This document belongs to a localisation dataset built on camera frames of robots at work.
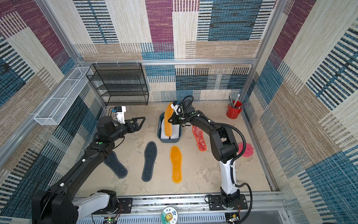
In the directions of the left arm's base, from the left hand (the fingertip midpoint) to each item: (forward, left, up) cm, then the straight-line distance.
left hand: (141, 119), depth 77 cm
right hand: (+10, -15, -15) cm, 23 cm away
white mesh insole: (+7, -18, -23) cm, 30 cm away
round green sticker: (-42, -16, -18) cm, 48 cm away
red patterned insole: (+4, -35, -26) cm, 43 cm away
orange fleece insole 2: (-11, -18, -26) cm, 34 cm away
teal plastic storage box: (+15, -7, -23) cm, 29 cm away
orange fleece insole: (+16, -13, -12) cm, 24 cm away
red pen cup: (+22, -61, -17) cm, 67 cm away
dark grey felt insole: (-9, -2, -27) cm, 28 cm away
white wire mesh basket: (-1, +42, +7) cm, 43 cm away
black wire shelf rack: (+41, +25, -7) cm, 49 cm away
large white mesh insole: (+5, -9, -25) cm, 27 cm away
